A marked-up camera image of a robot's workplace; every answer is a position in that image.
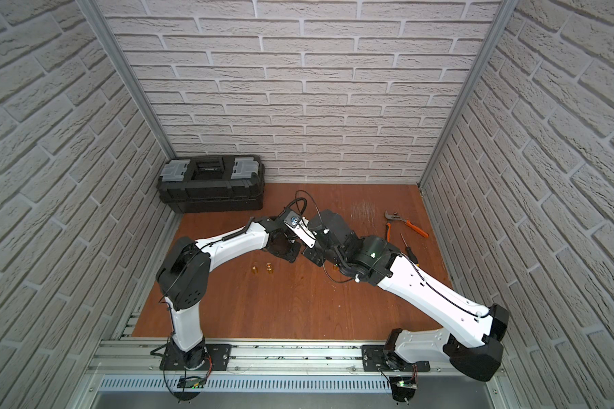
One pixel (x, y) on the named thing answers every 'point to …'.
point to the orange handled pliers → (396, 216)
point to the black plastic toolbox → (212, 184)
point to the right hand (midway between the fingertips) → (313, 231)
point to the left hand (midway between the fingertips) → (298, 252)
